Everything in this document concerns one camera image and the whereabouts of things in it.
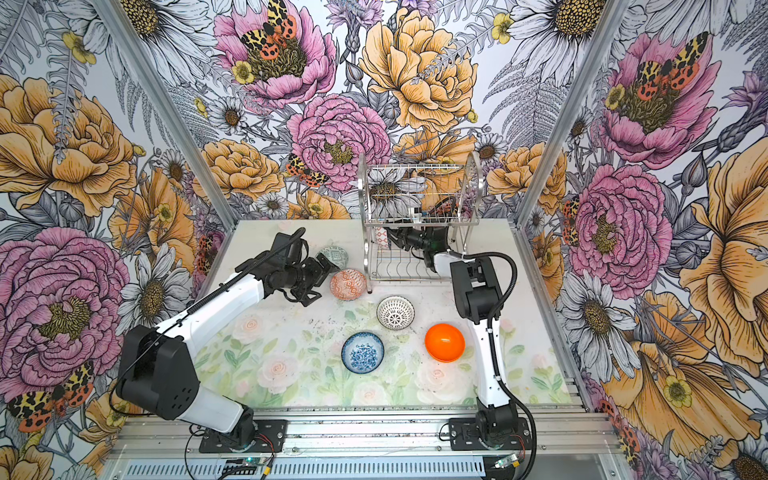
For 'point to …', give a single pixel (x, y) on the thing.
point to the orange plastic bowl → (444, 343)
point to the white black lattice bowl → (395, 312)
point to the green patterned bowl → (337, 255)
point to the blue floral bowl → (363, 353)
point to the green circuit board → (503, 463)
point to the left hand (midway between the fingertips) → (332, 287)
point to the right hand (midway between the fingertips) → (383, 233)
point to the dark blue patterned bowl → (381, 238)
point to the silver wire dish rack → (415, 219)
